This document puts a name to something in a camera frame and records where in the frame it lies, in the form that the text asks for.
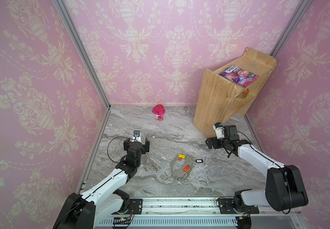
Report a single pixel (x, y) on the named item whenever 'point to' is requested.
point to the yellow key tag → (181, 156)
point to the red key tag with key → (187, 167)
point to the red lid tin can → (243, 94)
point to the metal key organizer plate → (180, 173)
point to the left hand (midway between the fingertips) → (139, 139)
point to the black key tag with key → (199, 161)
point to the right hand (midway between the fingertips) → (214, 139)
